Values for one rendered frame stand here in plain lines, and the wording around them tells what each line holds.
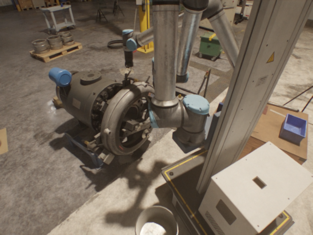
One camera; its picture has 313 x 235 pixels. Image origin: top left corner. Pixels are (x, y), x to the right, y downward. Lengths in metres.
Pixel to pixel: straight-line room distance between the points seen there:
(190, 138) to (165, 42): 0.56
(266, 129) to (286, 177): 0.95
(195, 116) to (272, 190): 0.60
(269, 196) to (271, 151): 0.34
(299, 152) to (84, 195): 2.17
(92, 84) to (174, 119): 1.12
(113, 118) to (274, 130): 1.67
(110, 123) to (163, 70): 0.74
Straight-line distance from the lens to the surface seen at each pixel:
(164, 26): 0.80
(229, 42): 1.33
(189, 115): 0.94
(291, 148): 2.08
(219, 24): 1.30
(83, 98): 1.80
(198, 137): 1.06
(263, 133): 2.08
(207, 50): 4.67
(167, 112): 0.90
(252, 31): 0.78
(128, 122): 1.51
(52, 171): 2.36
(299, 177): 1.34
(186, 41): 0.98
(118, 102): 1.41
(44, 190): 2.27
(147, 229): 1.67
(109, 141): 1.50
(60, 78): 1.86
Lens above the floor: 1.74
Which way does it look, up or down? 41 degrees down
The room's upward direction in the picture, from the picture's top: straight up
